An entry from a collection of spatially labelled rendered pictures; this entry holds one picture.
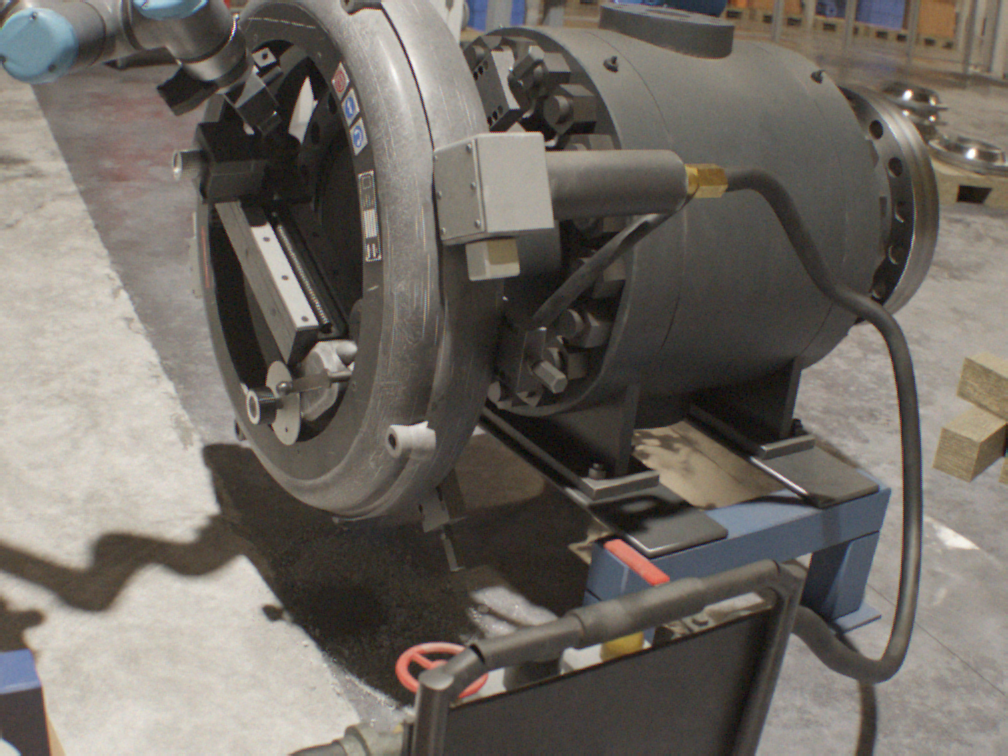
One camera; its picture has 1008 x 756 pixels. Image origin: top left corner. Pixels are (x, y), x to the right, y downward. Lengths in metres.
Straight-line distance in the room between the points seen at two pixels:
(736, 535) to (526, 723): 0.84
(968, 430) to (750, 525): 1.05
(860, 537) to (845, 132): 0.65
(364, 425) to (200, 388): 1.26
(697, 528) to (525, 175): 0.67
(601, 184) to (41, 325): 1.97
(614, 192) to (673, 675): 0.55
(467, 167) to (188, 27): 0.42
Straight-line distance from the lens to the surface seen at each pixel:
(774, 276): 1.80
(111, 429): 2.52
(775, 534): 1.85
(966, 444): 2.75
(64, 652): 1.86
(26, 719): 0.84
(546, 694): 1.00
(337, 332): 1.62
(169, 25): 1.50
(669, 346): 1.73
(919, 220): 2.14
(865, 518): 2.02
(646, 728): 1.11
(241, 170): 1.70
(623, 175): 1.37
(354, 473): 1.53
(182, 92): 1.61
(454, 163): 1.30
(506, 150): 1.28
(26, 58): 1.43
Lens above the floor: 1.08
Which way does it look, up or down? 23 degrees down
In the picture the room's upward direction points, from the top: 6 degrees clockwise
